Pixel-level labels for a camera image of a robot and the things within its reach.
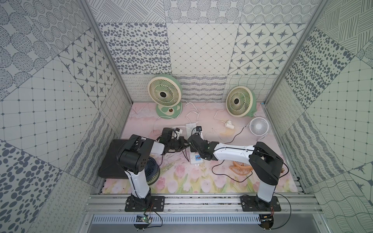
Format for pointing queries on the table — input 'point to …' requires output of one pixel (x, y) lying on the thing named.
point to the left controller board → (143, 222)
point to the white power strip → (194, 158)
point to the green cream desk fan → (241, 101)
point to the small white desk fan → (259, 126)
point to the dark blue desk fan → (152, 171)
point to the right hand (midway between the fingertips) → (195, 142)
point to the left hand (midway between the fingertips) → (191, 141)
